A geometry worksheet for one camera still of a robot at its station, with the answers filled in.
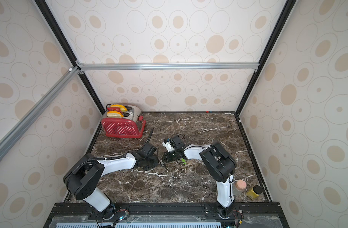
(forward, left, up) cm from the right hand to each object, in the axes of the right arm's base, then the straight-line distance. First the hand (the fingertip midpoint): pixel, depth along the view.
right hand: (162, 162), depth 92 cm
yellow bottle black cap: (-17, -52, +7) cm, 55 cm away
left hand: (-2, -1, +2) cm, 3 cm away
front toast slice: (+21, +31, +22) cm, 44 cm away
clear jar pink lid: (-16, -43, +10) cm, 47 cm away
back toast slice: (+27, +28, +22) cm, 44 cm away
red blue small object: (+50, -35, -2) cm, 62 cm away
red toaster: (+18, +21, +15) cm, 32 cm away
